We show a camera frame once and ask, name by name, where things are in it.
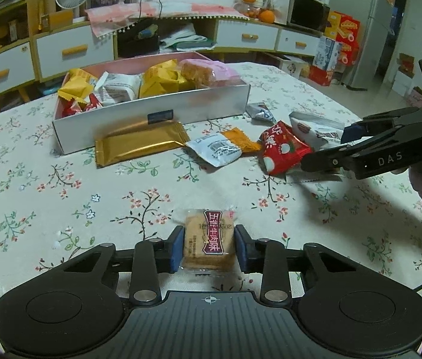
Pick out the pink cabinet cloth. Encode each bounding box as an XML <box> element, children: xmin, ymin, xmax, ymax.
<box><xmin>86</xmin><ymin>1</ymin><xmax>249</xmax><ymax>38</ymax></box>

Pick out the white grey snack packet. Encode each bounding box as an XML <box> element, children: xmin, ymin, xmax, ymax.
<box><xmin>93</xmin><ymin>72</ymin><xmax>142</xmax><ymax>106</ymax></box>

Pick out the clear white cake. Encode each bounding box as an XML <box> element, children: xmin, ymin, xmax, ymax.
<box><xmin>286</xmin><ymin>169</ymin><xmax>342</xmax><ymax>184</ymax></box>

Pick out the brown biscuit packet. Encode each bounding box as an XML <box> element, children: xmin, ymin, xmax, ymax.
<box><xmin>181</xmin><ymin>209</ymin><xmax>236</xmax><ymax>271</ymax></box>

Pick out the white orange snack packet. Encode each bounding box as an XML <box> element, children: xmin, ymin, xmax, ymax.
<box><xmin>186</xmin><ymin>128</ymin><xmax>262</xmax><ymax>168</ymax></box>

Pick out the silver refrigerator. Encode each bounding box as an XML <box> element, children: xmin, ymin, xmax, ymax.
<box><xmin>330</xmin><ymin>0</ymin><xmax>395</xmax><ymax>90</ymax></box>

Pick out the wooden white tv cabinet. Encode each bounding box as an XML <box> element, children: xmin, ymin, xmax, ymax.
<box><xmin>0</xmin><ymin>18</ymin><xmax>321</xmax><ymax>96</ymax></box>

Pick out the black basket in cabinet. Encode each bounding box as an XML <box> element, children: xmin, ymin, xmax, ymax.
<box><xmin>117</xmin><ymin>28</ymin><xmax>160</xmax><ymax>58</ymax></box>

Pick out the pink cake packet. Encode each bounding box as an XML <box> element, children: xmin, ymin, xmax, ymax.
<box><xmin>179</xmin><ymin>59</ymin><xmax>241</xmax><ymax>88</ymax></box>

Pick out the pink white snack box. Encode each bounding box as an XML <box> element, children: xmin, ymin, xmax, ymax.
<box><xmin>52</xmin><ymin>52</ymin><xmax>252</xmax><ymax>156</ymax></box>

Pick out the gold foil snack bar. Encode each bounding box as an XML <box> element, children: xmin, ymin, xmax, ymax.
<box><xmin>95</xmin><ymin>121</ymin><xmax>190</xmax><ymax>168</ymax></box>

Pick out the lower orange fruit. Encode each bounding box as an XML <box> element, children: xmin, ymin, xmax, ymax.
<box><xmin>258</xmin><ymin>9</ymin><xmax>275</xmax><ymax>24</ymax></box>

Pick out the floral tablecloth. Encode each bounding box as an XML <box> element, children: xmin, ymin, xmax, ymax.
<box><xmin>0</xmin><ymin>61</ymin><xmax>422</xmax><ymax>349</ymax></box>

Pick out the red white candy packet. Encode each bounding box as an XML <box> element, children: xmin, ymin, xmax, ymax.
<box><xmin>61</xmin><ymin>93</ymin><xmax>103</xmax><ymax>118</ymax></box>

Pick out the blue white milk carton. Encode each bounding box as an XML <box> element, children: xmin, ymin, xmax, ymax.
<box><xmin>312</xmin><ymin>36</ymin><xmax>342</xmax><ymax>72</ymax></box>

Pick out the large yellow snack bag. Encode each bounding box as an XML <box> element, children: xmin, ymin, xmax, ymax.
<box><xmin>57</xmin><ymin>68</ymin><xmax>98</xmax><ymax>104</ymax></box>

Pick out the red orange carton stack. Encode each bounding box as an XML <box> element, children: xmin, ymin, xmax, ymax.
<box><xmin>325</xmin><ymin>10</ymin><xmax>360</xmax><ymax>66</ymax></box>

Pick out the red strawberry candy packet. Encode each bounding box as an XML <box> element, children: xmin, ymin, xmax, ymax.
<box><xmin>260</xmin><ymin>121</ymin><xmax>313</xmax><ymax>176</ymax></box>

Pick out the black microwave oven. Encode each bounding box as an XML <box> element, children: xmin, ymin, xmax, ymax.
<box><xmin>269</xmin><ymin>0</ymin><xmax>330</xmax><ymax>33</ymax></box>

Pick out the small silver blue packet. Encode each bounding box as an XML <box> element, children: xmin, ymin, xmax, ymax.
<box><xmin>246</xmin><ymin>102</ymin><xmax>277</xmax><ymax>124</ymax></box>

